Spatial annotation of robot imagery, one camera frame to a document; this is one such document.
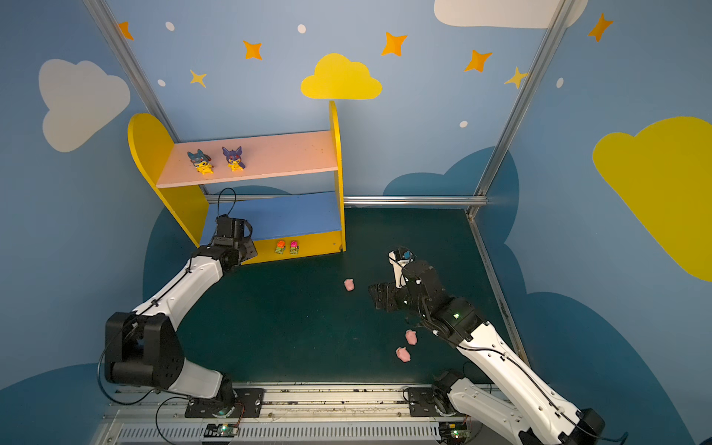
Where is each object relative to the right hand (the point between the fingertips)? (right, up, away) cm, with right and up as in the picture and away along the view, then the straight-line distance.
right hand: (384, 282), depth 72 cm
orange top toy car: (-37, +8, +32) cm, 50 cm away
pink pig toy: (-10, -5, +24) cm, 27 cm away
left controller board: (-43, -38, -2) cm, 57 cm away
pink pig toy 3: (+7, -23, +9) cm, 26 cm away
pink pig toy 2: (+10, -20, +13) cm, 26 cm away
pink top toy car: (-32, +8, +32) cm, 46 cm away
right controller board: (+18, -40, -1) cm, 43 cm away
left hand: (-43, +9, +17) cm, 47 cm away
